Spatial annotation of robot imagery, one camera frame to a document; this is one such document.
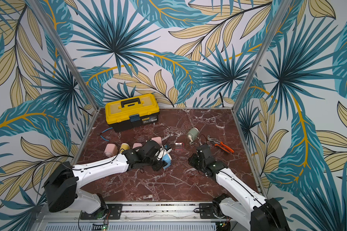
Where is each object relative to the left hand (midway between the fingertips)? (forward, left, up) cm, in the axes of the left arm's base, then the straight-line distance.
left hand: (162, 161), depth 81 cm
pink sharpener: (+8, +32, -3) cm, 33 cm away
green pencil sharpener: (+20, -19, -2) cm, 27 cm away
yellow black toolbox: (+30, +22, +7) cm, 38 cm away
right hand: (+2, -16, -2) cm, 16 cm away
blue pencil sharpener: (0, -3, +3) cm, 4 cm away
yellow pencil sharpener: (+11, +24, -3) cm, 27 cm away
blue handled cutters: (+25, +44, -9) cm, 52 cm away
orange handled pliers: (+16, -38, -8) cm, 43 cm away
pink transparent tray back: (+15, -10, -9) cm, 20 cm away
